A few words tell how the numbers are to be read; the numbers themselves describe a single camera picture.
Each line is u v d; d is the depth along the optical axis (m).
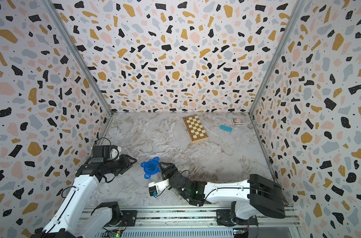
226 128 1.13
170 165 0.67
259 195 0.42
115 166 0.67
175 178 0.56
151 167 0.78
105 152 0.63
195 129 1.09
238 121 1.16
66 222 0.40
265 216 0.46
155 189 0.61
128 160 0.73
